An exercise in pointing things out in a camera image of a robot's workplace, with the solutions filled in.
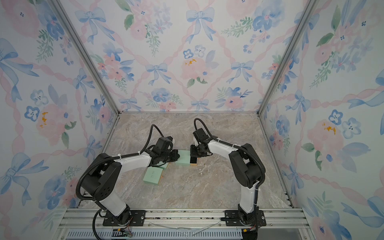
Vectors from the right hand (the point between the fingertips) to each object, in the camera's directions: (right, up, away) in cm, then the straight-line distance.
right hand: (193, 153), depth 95 cm
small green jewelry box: (-23, -11, -9) cm, 27 cm away
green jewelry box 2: (-5, -3, -3) cm, 6 cm away
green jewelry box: (-16, -4, -13) cm, 21 cm away
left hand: (-7, -1, -3) cm, 8 cm away
